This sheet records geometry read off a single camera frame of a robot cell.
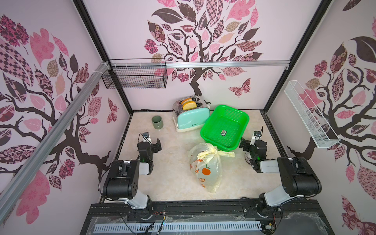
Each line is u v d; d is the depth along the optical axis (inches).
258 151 28.1
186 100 39.3
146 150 28.0
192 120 41.8
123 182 17.9
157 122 41.9
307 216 28.5
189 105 38.3
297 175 18.4
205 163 26.2
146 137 31.1
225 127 43.5
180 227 27.5
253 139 32.2
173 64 36.5
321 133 29.1
